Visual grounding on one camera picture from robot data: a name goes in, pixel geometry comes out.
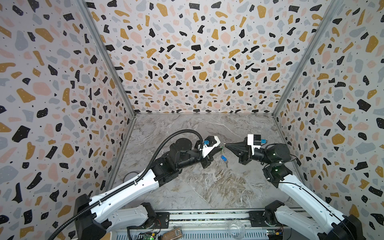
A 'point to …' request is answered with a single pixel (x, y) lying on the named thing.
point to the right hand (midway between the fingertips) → (227, 145)
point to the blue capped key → (225, 160)
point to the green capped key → (221, 147)
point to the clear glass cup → (237, 229)
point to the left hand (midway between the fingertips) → (222, 145)
